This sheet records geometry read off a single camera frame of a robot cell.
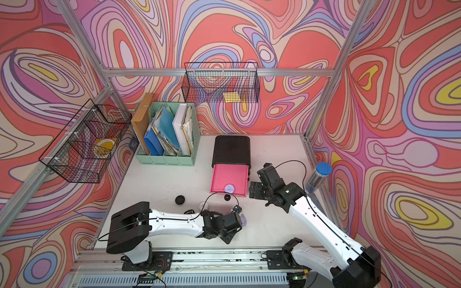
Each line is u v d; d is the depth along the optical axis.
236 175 0.85
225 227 0.62
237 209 0.73
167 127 0.93
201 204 0.88
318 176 0.81
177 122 0.91
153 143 0.93
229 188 0.82
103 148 0.70
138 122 0.81
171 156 1.06
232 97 0.91
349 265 0.38
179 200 0.91
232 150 0.96
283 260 0.70
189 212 0.86
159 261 0.73
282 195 0.52
